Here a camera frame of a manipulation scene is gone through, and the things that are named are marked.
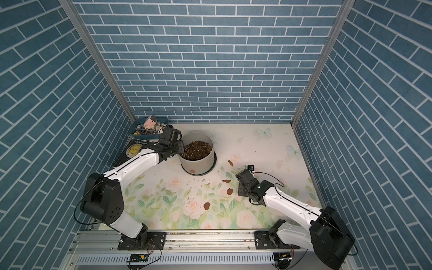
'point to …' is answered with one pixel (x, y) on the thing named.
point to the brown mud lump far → (230, 163)
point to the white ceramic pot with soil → (198, 157)
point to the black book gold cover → (133, 147)
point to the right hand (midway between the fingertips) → (243, 188)
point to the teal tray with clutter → (148, 127)
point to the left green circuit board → (138, 258)
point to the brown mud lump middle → (226, 180)
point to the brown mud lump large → (229, 191)
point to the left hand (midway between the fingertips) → (184, 145)
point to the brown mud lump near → (206, 206)
